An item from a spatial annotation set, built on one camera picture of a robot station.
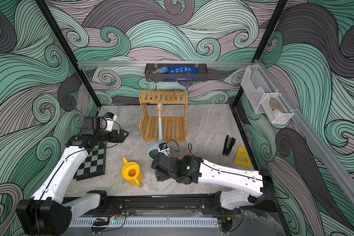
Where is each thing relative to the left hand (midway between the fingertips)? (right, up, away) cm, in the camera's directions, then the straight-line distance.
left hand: (120, 130), depth 78 cm
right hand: (+24, -17, -10) cm, 31 cm away
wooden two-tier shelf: (+30, -1, +25) cm, 39 cm away
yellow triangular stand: (+73, -19, +12) cm, 76 cm away
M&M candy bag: (+23, +38, +14) cm, 46 cm away
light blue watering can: (+19, -8, -7) cm, 22 cm away
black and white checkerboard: (-17, -20, +4) cm, 27 cm away
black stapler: (+66, -10, +17) cm, 69 cm away
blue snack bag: (+36, +38, +13) cm, 54 cm away
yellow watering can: (+7, -22, -3) cm, 23 cm away
